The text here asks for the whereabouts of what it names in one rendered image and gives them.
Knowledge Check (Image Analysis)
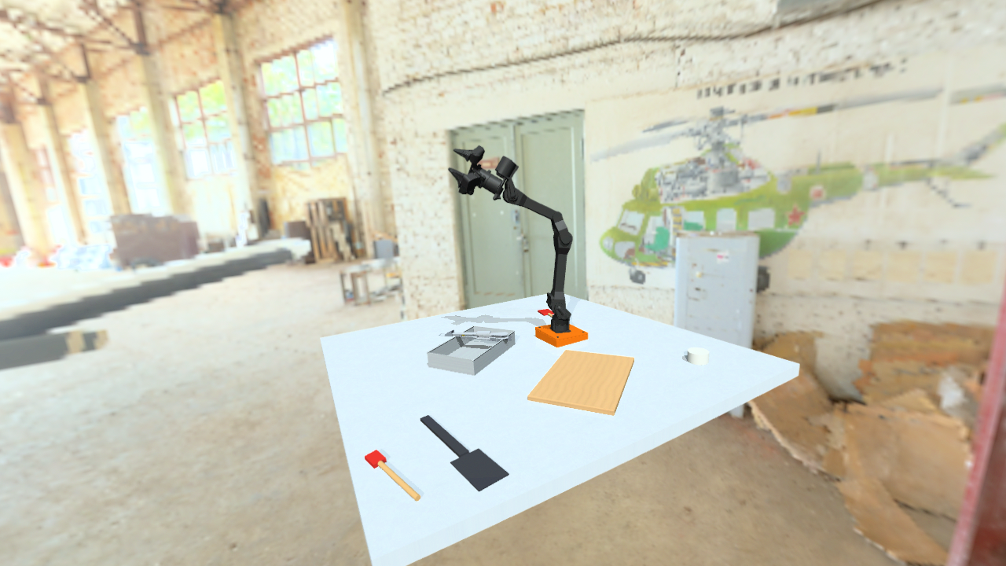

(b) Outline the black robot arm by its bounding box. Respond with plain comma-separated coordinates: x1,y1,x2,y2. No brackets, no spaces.
461,156,573,333

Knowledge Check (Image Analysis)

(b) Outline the white short cylinder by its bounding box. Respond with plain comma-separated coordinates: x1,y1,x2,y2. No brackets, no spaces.
687,347,709,366

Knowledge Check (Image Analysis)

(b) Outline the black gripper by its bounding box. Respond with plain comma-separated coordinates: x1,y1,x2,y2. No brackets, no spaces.
448,145,492,194

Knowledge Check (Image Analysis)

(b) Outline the dark grey spatula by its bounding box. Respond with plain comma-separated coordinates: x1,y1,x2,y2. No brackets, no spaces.
420,415,509,492

